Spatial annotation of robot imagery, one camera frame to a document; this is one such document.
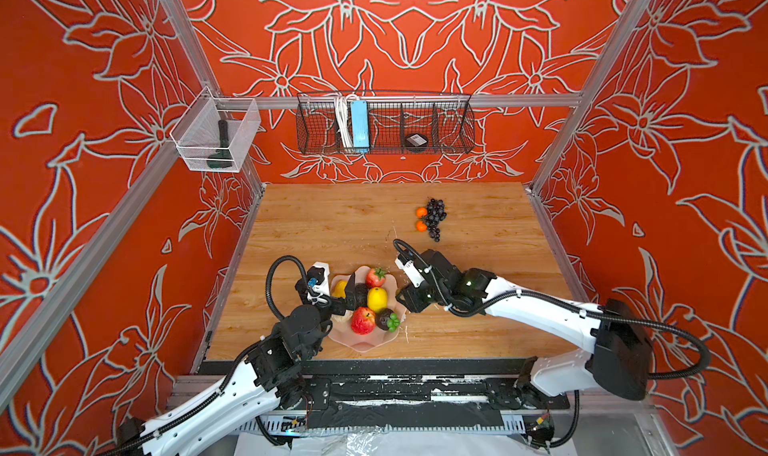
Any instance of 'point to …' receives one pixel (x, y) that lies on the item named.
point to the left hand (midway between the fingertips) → (336, 272)
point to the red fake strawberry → (375, 278)
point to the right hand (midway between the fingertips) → (397, 294)
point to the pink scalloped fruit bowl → (341, 331)
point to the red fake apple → (363, 320)
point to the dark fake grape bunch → (435, 214)
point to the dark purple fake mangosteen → (386, 319)
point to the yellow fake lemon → (377, 298)
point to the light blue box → (360, 126)
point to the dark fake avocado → (361, 295)
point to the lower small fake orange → (420, 226)
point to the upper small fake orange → (421, 212)
